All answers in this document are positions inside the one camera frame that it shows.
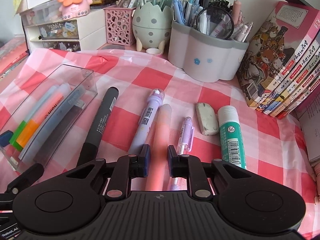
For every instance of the clear plastic tray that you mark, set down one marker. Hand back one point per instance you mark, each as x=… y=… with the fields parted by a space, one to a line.
x=72 y=75

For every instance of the stack of printed papers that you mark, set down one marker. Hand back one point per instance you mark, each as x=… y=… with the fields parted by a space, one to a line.
x=310 y=126

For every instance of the orange highlighter pen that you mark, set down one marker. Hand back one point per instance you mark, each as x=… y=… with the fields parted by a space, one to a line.
x=42 y=112

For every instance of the blue highlighter pen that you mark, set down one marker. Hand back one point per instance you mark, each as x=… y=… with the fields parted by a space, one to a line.
x=50 y=123

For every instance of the green egg-shaped pen holder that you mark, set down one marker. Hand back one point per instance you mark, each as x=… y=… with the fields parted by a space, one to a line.
x=152 y=26

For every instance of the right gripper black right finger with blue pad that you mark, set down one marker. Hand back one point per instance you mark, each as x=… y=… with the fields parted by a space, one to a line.
x=193 y=170

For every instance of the white mini drawer unit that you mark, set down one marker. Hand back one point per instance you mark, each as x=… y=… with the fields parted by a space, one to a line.
x=44 y=27

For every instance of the grey flower-shaped pen holder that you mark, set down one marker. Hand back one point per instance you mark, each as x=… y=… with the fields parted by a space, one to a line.
x=202 y=57

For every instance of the blue spine comic book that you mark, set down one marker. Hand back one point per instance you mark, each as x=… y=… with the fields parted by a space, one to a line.
x=305 y=58

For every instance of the red white checkered tablecloth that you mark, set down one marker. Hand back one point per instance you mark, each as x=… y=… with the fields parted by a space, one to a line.
x=275 y=149

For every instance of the purple pen with dome cap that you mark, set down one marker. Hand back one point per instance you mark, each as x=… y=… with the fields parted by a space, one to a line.
x=154 y=101

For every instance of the pink spine comic book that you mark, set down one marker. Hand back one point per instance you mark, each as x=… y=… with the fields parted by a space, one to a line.
x=272 y=52

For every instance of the small purple mechanical pencil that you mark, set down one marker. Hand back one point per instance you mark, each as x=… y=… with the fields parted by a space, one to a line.
x=184 y=146

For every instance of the dirty white eraser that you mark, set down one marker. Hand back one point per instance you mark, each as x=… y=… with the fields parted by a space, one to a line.
x=207 y=119

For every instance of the black marker pen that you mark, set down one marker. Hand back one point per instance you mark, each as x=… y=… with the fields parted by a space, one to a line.
x=91 y=145

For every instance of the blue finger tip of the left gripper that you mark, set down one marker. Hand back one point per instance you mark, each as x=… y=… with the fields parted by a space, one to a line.
x=5 y=138

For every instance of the pink perforated pen holder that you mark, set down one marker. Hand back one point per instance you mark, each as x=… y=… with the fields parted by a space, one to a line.
x=119 y=25

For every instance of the black magnifying glass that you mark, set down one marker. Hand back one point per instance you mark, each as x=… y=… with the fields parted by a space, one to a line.
x=215 y=22

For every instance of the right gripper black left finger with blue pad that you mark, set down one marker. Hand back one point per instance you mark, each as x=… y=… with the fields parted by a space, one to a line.
x=126 y=168

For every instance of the pink frosted highlighter pen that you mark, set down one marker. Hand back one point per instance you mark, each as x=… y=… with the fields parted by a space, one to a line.
x=158 y=159

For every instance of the green white glue stick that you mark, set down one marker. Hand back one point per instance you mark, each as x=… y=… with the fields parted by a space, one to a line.
x=231 y=141

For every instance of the tan spine comic book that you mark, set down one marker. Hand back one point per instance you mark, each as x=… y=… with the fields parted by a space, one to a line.
x=298 y=95

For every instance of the pink pencil case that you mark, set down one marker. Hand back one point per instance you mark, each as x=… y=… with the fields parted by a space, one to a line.
x=315 y=169

